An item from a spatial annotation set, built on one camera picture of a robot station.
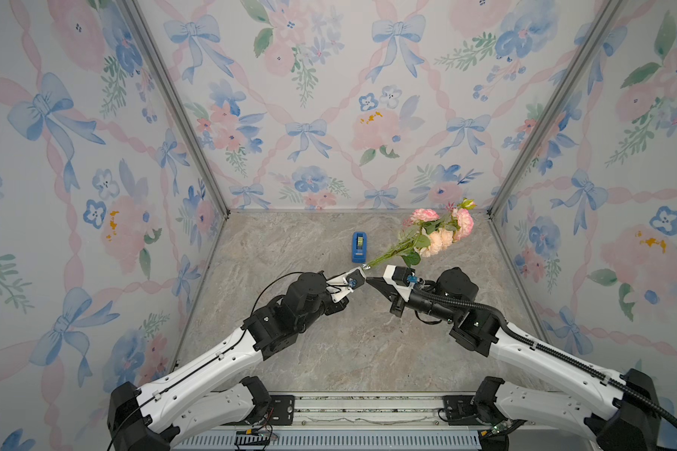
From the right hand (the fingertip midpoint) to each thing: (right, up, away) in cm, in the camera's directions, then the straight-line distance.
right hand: (371, 276), depth 66 cm
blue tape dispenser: (0, +6, +39) cm, 40 cm away
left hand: (-7, +1, +6) cm, 9 cm away
